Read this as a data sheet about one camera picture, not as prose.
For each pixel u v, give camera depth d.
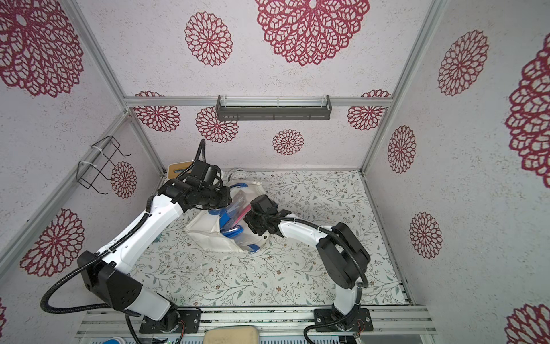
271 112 0.92
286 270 0.85
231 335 0.69
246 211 0.99
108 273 0.40
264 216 0.68
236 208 0.97
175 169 1.15
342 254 0.49
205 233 0.84
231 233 0.89
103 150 0.79
